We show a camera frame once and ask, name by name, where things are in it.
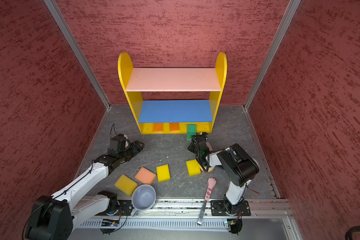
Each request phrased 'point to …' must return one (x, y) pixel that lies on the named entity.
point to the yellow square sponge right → (193, 167)
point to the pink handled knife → (211, 182)
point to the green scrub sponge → (191, 130)
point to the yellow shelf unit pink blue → (173, 116)
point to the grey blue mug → (143, 198)
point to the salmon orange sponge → (145, 175)
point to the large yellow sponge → (126, 185)
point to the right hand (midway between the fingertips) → (189, 146)
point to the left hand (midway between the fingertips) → (141, 150)
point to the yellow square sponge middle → (163, 173)
